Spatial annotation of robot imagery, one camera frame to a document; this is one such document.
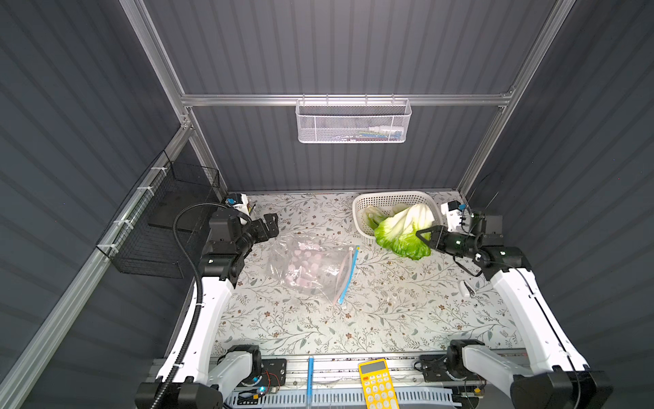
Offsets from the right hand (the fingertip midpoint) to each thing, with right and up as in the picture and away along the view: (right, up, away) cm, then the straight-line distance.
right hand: (425, 234), depth 74 cm
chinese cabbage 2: (-6, 0, +6) cm, 9 cm away
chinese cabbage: (-11, +5, +25) cm, 28 cm away
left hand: (-47, +4, 0) cm, 47 cm away
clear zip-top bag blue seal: (-34, -13, +16) cm, 40 cm away
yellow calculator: (-15, -42, -3) cm, 45 cm away
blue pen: (-34, -42, -3) cm, 54 cm away
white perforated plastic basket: (-4, +12, +38) cm, 40 cm away
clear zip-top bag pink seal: (-35, -12, +16) cm, 40 cm away
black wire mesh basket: (-80, -2, -5) cm, 80 cm away
